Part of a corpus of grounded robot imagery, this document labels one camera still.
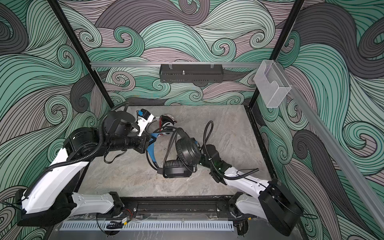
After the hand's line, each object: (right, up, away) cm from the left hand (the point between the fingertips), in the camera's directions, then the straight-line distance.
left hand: (156, 138), depth 58 cm
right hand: (+9, -10, +19) cm, 23 cm away
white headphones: (-2, +5, +39) cm, 39 cm away
